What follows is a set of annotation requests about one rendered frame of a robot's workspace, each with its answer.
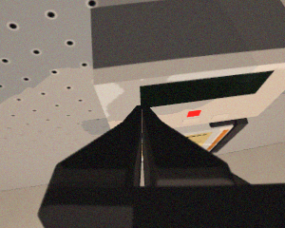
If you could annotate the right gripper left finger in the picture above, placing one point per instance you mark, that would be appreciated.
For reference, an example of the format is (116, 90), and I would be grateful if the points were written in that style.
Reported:
(108, 159)

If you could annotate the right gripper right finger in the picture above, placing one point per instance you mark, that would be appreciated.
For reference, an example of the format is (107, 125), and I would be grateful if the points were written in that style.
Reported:
(175, 160)

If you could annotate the large grey flat plate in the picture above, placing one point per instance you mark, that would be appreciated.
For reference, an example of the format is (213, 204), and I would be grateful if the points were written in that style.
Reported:
(49, 107)

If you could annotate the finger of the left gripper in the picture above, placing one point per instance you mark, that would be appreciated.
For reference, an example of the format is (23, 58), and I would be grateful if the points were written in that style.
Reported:
(239, 180)

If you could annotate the white gel cassette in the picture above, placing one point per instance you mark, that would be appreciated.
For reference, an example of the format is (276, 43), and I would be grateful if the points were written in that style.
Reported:
(203, 134)

